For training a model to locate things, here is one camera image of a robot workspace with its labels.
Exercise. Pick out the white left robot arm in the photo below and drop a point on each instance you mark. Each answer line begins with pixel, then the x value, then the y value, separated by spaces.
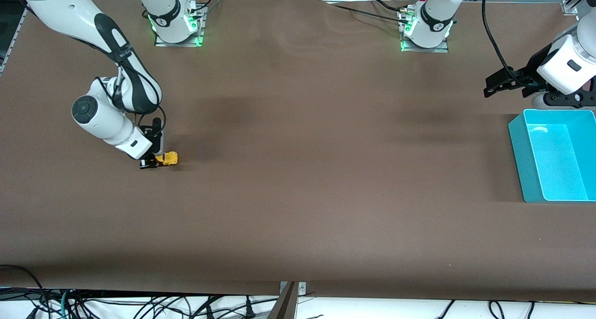
pixel 435 16

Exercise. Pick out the dark diagonal bar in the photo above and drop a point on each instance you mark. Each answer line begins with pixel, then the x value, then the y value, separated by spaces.
pixel 284 307

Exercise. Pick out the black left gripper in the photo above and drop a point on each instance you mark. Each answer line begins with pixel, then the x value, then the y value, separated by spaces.
pixel 530 72

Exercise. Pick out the yellow beetle toy car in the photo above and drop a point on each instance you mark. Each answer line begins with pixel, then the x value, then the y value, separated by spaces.
pixel 170 159

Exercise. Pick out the grey metal table bracket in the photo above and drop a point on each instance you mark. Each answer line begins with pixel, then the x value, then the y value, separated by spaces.
pixel 302 288

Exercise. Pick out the turquoise plastic bin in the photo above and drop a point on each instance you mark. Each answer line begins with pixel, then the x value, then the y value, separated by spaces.
pixel 558 160

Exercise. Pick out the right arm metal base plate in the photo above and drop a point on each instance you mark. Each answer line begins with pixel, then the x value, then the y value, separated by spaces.
pixel 179 44

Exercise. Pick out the brown table cover sheet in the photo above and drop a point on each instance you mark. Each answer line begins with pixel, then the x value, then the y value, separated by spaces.
pixel 298 193

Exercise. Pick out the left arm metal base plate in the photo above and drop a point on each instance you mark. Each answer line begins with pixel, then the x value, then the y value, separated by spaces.
pixel 424 50

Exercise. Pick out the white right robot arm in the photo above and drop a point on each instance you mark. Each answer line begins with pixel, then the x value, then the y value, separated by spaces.
pixel 70 11

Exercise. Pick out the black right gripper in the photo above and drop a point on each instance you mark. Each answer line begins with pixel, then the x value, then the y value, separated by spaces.
pixel 157 133

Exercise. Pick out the aluminium table edge profile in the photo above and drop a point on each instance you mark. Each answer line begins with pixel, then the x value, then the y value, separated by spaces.
pixel 12 40

